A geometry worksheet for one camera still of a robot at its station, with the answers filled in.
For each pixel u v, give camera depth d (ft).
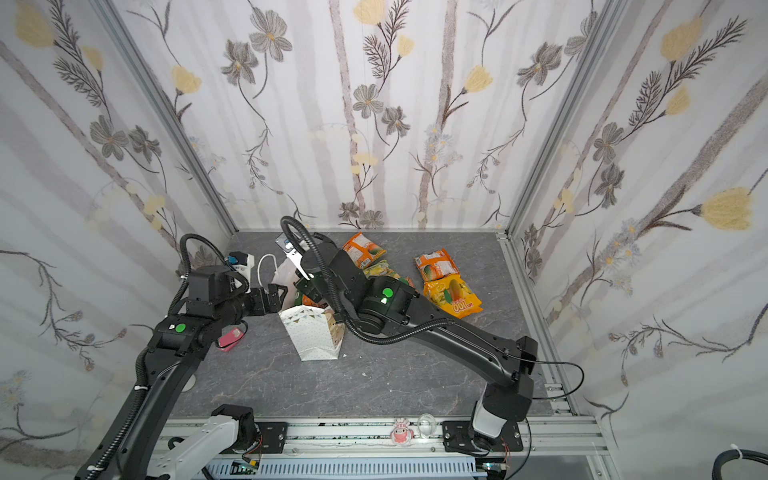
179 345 1.52
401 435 2.38
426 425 2.52
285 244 1.55
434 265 3.44
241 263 2.06
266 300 2.13
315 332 2.55
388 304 1.36
